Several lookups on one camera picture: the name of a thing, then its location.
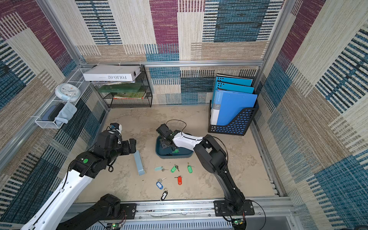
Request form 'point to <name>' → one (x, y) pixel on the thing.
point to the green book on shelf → (129, 87)
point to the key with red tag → (179, 179)
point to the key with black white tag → (165, 194)
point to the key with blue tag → (159, 183)
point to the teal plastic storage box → (167, 152)
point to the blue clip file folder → (227, 104)
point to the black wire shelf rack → (143, 77)
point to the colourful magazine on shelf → (129, 95)
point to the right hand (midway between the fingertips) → (165, 141)
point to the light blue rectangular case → (140, 167)
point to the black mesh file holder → (238, 125)
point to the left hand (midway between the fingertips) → (127, 141)
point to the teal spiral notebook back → (245, 82)
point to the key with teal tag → (160, 168)
